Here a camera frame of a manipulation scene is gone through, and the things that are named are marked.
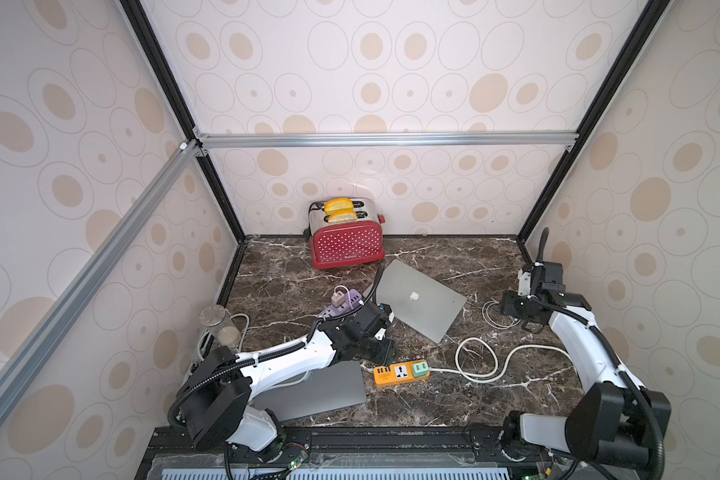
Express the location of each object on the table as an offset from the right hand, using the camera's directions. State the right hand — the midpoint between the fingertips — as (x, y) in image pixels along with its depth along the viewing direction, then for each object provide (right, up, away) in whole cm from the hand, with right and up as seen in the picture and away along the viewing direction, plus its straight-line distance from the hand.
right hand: (509, 304), depth 85 cm
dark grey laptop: (-50, -23, 0) cm, 56 cm away
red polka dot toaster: (-50, +18, +17) cm, 56 cm away
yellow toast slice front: (-49, +27, +13) cm, 57 cm away
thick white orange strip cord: (-6, -21, 0) cm, 21 cm away
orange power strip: (-33, -19, -2) cm, 38 cm away
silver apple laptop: (-23, -1, +15) cm, 28 cm away
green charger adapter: (-27, -17, -6) cm, 32 cm away
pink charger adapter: (-50, +1, +8) cm, 50 cm away
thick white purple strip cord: (-89, -9, +5) cm, 89 cm away
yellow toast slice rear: (-51, +32, +17) cm, 62 cm away
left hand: (-33, -12, -6) cm, 35 cm away
